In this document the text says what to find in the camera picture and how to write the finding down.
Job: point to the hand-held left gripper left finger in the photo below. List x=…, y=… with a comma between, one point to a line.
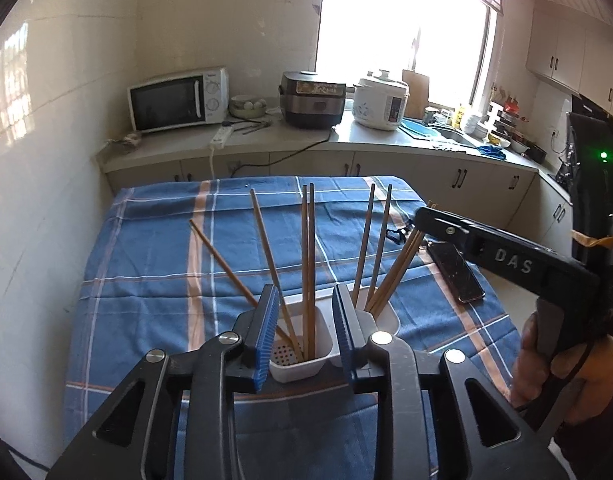
x=266, y=340

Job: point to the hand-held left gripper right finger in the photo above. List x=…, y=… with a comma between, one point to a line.
x=344, y=335

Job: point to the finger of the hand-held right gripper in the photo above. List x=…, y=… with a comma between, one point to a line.
x=444, y=227

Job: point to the white plastic chopstick holder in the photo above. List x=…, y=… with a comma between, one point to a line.
x=296, y=365

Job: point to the dark wooden chopstick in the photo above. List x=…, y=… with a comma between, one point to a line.
x=381, y=245

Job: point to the long wooden chopstick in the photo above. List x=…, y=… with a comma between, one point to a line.
x=402, y=282
x=392, y=277
x=397, y=280

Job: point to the bunch of wooden chopsticks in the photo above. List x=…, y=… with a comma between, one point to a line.
x=307, y=260

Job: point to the person's right forearm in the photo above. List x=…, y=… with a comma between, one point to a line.
x=601, y=440

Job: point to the person's right hand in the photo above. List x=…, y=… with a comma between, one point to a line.
x=588, y=380

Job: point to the black smartphone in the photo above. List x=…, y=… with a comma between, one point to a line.
x=456, y=272

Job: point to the blue rag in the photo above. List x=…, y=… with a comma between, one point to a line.
x=491, y=152

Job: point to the steel kitchen sink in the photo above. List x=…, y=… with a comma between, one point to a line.
x=457, y=136

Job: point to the stack of white bowls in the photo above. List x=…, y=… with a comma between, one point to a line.
x=474, y=122

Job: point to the wooden cutting board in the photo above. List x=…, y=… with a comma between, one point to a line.
x=417, y=92

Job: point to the white rice cooker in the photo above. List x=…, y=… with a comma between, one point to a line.
x=381, y=102

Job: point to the blue plaid tablecloth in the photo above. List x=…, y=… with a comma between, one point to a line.
x=151, y=260

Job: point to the white kitchen counter cabinets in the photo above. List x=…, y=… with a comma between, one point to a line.
x=296, y=162

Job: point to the dark rice cooker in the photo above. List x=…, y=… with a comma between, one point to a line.
x=311, y=102

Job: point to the kitchen window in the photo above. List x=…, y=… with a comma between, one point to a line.
x=401, y=35

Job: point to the white power strip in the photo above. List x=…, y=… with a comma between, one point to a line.
x=221, y=137

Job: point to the dark metal utensil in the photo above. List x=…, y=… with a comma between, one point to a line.
x=256, y=127

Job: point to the bowl of eggs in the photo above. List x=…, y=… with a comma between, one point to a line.
x=247, y=107

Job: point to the crumpled grey rag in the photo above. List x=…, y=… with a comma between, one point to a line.
x=125, y=142

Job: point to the white microwave oven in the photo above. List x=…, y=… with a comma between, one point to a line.
x=171, y=100

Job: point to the white wall cabinets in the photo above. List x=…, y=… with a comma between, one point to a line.
x=571, y=50

